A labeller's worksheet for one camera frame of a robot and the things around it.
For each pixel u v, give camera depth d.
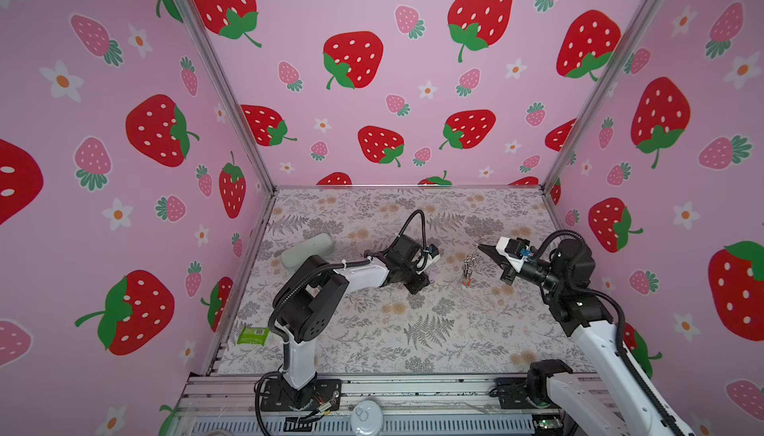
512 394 0.73
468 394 0.76
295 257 1.02
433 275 0.95
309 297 0.52
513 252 0.56
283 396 0.64
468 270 0.75
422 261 0.82
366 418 0.66
